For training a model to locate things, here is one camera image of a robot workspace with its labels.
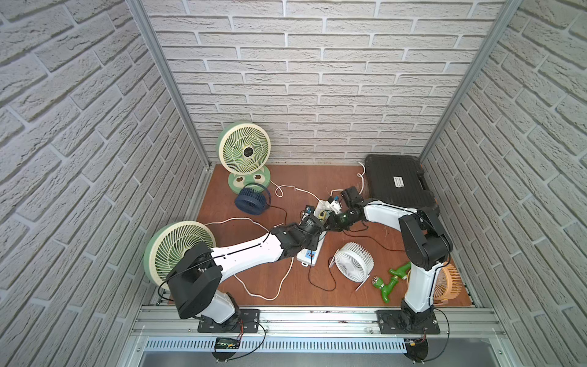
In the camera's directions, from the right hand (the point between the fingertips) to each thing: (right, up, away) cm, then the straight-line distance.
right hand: (325, 228), depth 93 cm
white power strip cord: (+19, +23, +19) cm, 35 cm away
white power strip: (-7, -9, -8) cm, 14 cm away
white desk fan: (+8, -8, -19) cm, 22 cm away
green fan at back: (-34, +33, -2) cm, 48 cm away
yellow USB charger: (-1, +6, -1) cm, 6 cm away
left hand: (-7, +2, -7) cm, 11 cm away
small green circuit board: (-34, -33, -21) cm, 52 cm away
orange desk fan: (+37, -15, -23) cm, 46 cm away
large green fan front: (-53, -1, -23) cm, 58 cm away
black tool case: (+35, +21, +11) cm, 42 cm away
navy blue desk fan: (-31, +12, -1) cm, 34 cm away
